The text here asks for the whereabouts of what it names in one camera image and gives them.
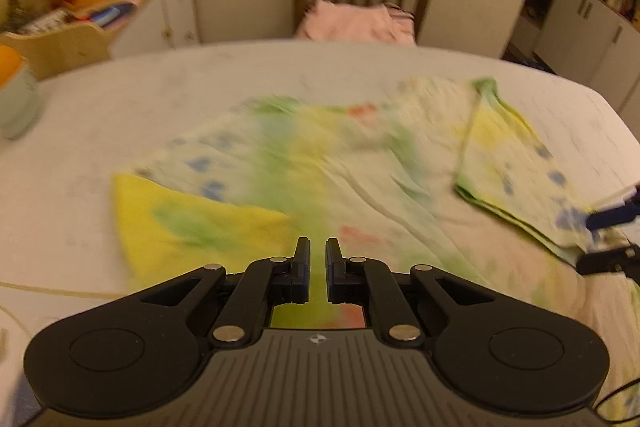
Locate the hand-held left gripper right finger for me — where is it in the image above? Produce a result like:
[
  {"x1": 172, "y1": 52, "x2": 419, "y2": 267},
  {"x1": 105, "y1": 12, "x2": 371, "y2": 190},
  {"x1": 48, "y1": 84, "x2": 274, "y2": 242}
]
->
[{"x1": 325, "y1": 237, "x2": 493, "y2": 349}]

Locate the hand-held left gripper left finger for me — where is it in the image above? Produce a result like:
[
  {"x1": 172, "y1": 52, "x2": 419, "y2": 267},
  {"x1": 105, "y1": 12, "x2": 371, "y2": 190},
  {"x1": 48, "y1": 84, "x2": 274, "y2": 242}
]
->
[{"x1": 141, "y1": 237, "x2": 312, "y2": 349}]

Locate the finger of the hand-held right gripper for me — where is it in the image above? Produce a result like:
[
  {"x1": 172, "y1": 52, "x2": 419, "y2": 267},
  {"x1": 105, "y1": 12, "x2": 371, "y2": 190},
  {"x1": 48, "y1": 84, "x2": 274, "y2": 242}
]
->
[
  {"x1": 575, "y1": 246, "x2": 640, "y2": 280},
  {"x1": 585, "y1": 199, "x2": 640, "y2": 233}
]

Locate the tie-dye t-shirt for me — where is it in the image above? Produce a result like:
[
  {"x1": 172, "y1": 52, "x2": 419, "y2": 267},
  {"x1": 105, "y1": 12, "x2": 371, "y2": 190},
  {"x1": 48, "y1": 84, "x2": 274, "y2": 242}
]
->
[{"x1": 110, "y1": 77, "x2": 640, "y2": 418}]

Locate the pink garment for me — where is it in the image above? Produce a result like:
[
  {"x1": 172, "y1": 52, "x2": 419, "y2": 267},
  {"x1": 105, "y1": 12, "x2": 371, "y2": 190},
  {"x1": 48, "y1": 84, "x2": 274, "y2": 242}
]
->
[{"x1": 295, "y1": 0, "x2": 417, "y2": 45}]

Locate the white sideboard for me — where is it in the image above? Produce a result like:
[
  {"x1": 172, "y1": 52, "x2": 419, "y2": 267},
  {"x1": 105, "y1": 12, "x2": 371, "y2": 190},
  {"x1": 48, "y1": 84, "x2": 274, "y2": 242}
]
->
[{"x1": 107, "y1": 0, "x2": 201, "y2": 58}]

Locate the blue round mat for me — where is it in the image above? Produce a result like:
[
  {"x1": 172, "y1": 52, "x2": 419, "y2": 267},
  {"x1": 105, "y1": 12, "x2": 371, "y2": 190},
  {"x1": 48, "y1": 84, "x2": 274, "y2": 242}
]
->
[{"x1": 75, "y1": 2, "x2": 138, "y2": 28}]

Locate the pale green cup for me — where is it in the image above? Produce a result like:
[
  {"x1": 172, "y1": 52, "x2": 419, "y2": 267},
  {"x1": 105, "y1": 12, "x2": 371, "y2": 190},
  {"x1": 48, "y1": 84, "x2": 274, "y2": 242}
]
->
[{"x1": 0, "y1": 62, "x2": 44, "y2": 140}]

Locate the orange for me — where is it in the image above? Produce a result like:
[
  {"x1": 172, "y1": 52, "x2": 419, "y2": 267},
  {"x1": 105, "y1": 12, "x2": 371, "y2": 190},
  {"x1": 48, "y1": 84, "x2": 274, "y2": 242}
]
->
[{"x1": 0, "y1": 46, "x2": 26, "y2": 90}]

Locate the black cable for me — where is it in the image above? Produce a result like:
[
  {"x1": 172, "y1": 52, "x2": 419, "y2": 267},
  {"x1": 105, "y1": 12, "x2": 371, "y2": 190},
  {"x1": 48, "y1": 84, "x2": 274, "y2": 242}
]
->
[{"x1": 595, "y1": 379, "x2": 640, "y2": 423}]

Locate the white cabinet with black handles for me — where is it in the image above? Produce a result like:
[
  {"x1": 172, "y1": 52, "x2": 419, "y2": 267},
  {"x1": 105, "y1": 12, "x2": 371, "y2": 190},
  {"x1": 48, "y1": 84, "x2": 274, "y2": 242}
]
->
[{"x1": 500, "y1": 0, "x2": 640, "y2": 112}]

